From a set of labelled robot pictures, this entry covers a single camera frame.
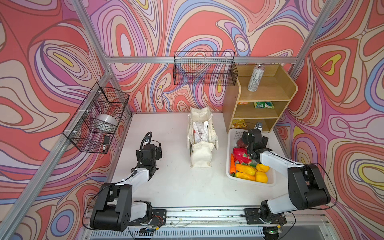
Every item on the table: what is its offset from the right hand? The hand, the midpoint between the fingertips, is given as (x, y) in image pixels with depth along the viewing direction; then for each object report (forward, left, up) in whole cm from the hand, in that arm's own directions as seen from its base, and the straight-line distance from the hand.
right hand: (254, 137), depth 92 cm
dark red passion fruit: (-2, +9, -3) cm, 9 cm away
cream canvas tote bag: (-13, +35, +6) cm, 38 cm away
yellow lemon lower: (-24, +3, -2) cm, 24 cm away
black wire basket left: (-4, +88, +20) cm, 90 cm away
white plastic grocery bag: (+2, +34, +6) cm, 34 cm away
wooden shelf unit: (+19, +5, +7) cm, 21 cm away
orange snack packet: (+24, +3, +8) cm, 25 cm away
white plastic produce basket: (+4, +12, -4) cm, 13 cm away
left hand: (-3, +65, -2) cm, 65 cm away
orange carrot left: (-14, +15, -8) cm, 22 cm away
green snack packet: (+20, -9, +9) cm, 24 cm away
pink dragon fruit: (-11, +11, -2) cm, 16 cm away
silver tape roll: (-5, +80, +23) cm, 83 cm away
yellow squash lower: (-22, +10, -6) cm, 25 cm away
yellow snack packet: (+17, +5, -6) cm, 19 cm away
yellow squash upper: (-19, +9, -4) cm, 21 cm away
